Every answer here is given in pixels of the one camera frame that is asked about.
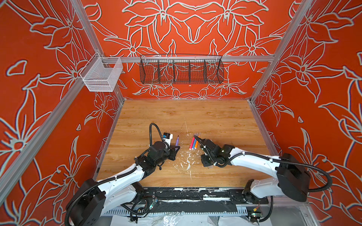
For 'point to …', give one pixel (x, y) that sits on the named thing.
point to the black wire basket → (181, 68)
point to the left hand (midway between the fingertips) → (179, 146)
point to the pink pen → (191, 145)
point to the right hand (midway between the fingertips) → (200, 160)
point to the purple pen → (177, 141)
